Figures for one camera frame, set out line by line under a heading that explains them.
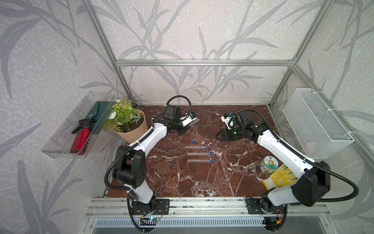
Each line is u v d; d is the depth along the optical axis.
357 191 0.38
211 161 0.90
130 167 0.45
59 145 0.59
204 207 0.75
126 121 0.85
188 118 0.77
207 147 0.96
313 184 0.40
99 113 0.71
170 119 0.69
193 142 0.98
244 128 0.60
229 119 0.72
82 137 0.60
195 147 0.96
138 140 0.50
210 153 0.93
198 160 0.90
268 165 0.80
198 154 0.93
